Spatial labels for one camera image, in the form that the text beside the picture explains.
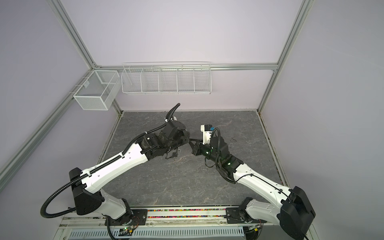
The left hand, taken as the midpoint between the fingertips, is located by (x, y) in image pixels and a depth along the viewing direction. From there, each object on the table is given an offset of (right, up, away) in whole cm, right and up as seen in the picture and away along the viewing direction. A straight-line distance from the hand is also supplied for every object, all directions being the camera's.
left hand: (189, 137), depth 72 cm
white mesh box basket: (-65, +30, +30) cm, 77 cm away
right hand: (-1, -2, 0) cm, 2 cm away
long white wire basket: (-17, +38, +27) cm, 50 cm away
